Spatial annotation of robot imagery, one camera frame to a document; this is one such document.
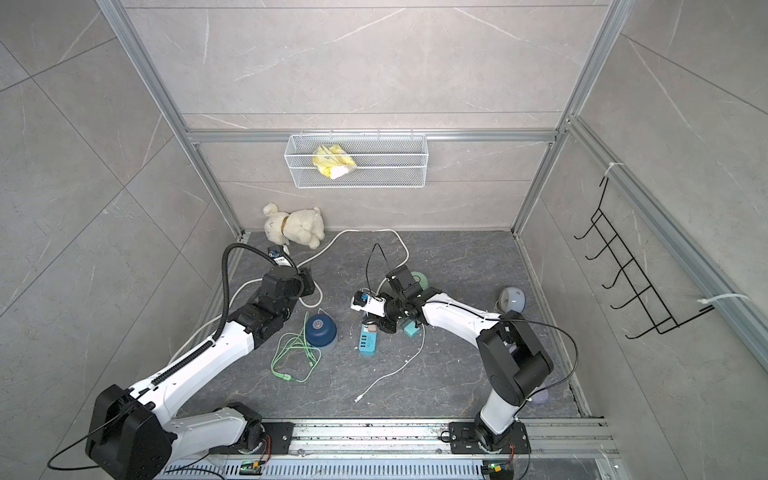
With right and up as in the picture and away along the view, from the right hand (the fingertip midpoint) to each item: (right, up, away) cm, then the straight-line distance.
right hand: (369, 316), depth 86 cm
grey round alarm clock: (+44, +4, +5) cm, 45 cm away
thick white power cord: (+2, +7, +18) cm, 20 cm away
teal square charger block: (+12, -5, +5) cm, 14 cm away
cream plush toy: (-26, +29, +23) cm, 45 cm away
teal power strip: (0, -8, +2) cm, 9 cm away
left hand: (-18, +15, -5) cm, 24 cm away
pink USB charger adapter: (+1, -4, +2) cm, 4 cm away
